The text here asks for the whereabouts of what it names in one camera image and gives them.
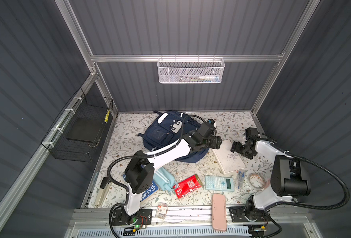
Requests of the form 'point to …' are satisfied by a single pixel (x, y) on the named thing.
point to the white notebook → (228, 161)
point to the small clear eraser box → (161, 210)
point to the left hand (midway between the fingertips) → (217, 139)
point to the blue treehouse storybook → (149, 190)
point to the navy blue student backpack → (166, 127)
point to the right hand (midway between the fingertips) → (240, 152)
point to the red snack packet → (187, 186)
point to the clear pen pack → (240, 179)
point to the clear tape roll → (257, 180)
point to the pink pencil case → (219, 211)
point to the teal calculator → (219, 183)
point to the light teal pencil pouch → (164, 179)
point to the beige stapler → (103, 191)
